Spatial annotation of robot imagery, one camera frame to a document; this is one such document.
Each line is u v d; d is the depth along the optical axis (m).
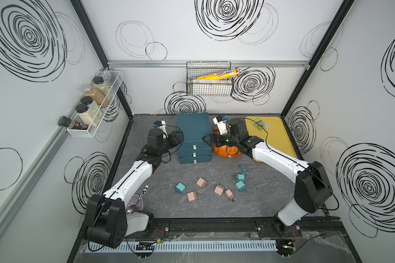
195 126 0.86
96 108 0.70
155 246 0.70
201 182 0.86
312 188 0.44
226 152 0.74
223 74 0.87
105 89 0.76
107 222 0.40
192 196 0.81
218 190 0.84
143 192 0.75
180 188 0.84
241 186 0.85
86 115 0.65
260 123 1.16
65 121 0.59
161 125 0.75
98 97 0.73
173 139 0.72
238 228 0.74
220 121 0.74
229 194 0.81
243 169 0.89
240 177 0.86
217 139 0.72
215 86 0.87
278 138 1.07
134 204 0.77
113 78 0.97
